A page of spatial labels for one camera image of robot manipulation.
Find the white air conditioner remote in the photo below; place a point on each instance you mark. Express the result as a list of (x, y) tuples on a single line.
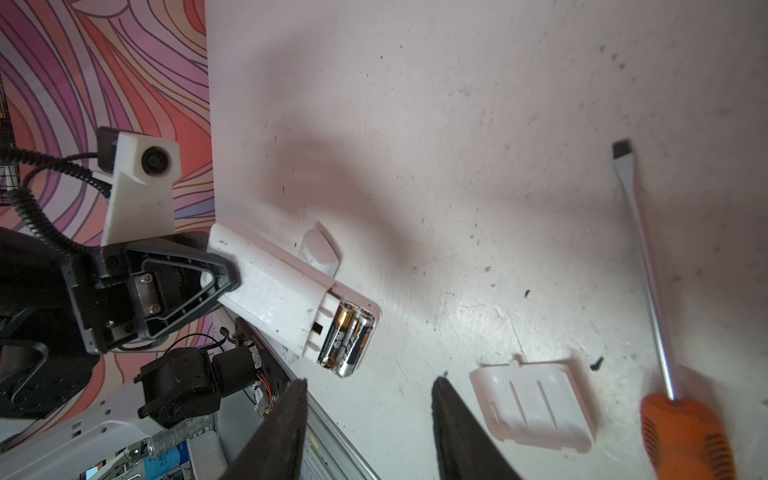
[(286, 299)]

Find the long white slim remote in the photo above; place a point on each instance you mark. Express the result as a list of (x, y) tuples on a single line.
[(317, 250)]

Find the white battery cover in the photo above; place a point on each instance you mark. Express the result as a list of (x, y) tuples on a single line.
[(535, 404)]

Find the orange black flathead screwdriver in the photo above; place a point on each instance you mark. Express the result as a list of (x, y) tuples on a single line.
[(683, 438)]

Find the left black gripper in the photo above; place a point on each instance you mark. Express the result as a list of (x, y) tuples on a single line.
[(145, 289)]

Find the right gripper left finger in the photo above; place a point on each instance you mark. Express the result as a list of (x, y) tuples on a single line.
[(275, 450)]

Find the aluminium front rail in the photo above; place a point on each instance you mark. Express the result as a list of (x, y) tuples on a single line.
[(328, 453)]

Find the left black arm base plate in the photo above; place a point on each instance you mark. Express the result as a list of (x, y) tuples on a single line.
[(273, 377)]

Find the black gold AAA battery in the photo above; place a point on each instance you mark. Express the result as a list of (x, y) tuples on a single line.
[(343, 318)]

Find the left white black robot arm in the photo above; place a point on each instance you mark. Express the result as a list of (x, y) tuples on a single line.
[(62, 311)]

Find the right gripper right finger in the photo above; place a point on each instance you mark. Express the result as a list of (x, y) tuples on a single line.
[(463, 449)]

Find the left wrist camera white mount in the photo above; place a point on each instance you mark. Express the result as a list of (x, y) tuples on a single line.
[(143, 170)]

